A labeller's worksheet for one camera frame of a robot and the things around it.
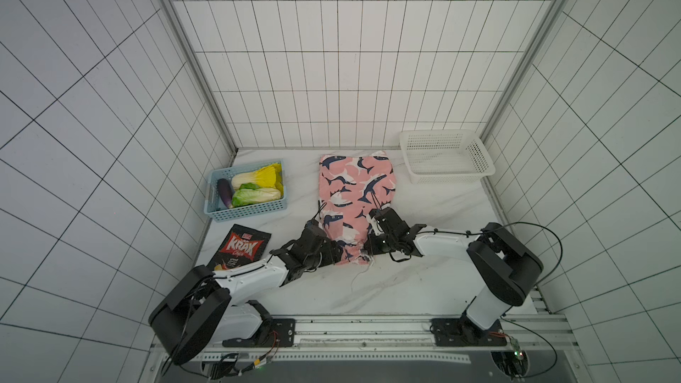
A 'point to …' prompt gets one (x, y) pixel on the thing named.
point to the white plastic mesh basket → (446, 156)
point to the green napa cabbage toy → (249, 192)
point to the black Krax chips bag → (237, 246)
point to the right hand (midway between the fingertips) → (357, 248)
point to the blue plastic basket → (215, 208)
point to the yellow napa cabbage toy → (266, 176)
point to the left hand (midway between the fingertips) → (331, 256)
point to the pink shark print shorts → (351, 186)
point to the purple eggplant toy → (226, 191)
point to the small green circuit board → (517, 349)
